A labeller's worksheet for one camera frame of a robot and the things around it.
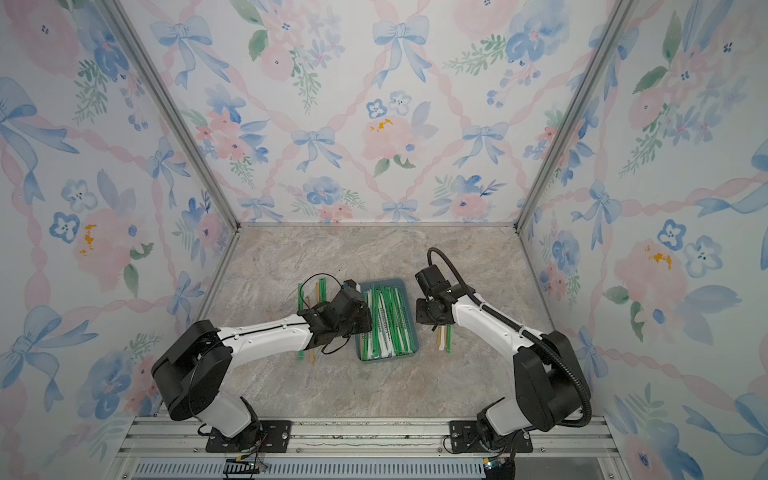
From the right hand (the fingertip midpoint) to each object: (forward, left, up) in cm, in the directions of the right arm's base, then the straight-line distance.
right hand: (428, 313), depth 88 cm
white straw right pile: (-5, -4, -6) cm, 9 cm away
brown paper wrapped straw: (-11, +34, -6) cm, 36 cm away
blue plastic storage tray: (-6, +19, -6) cm, 21 cm away
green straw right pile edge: (-5, -7, -6) cm, 10 cm away
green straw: (0, +10, -6) cm, 11 cm away
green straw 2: (+5, +41, -6) cm, 41 cm away
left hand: (-2, +15, 0) cm, 15 cm away
